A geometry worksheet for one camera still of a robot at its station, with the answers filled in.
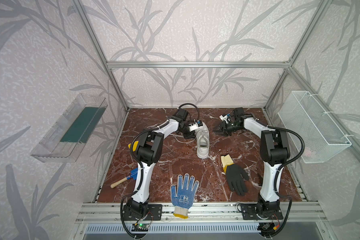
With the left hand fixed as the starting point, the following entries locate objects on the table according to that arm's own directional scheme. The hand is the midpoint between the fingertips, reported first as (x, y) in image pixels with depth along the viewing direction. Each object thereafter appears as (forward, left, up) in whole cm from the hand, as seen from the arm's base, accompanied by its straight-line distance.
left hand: (195, 128), depth 101 cm
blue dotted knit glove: (-42, +7, -4) cm, 43 cm away
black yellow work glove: (-31, -23, -4) cm, 39 cm away
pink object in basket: (-25, -54, +17) cm, 62 cm away
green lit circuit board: (-55, +28, -6) cm, 62 cm away
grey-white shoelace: (-3, +15, -5) cm, 16 cm away
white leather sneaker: (-11, -5, +1) cm, 12 cm away
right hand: (-2, -13, +4) cm, 14 cm away
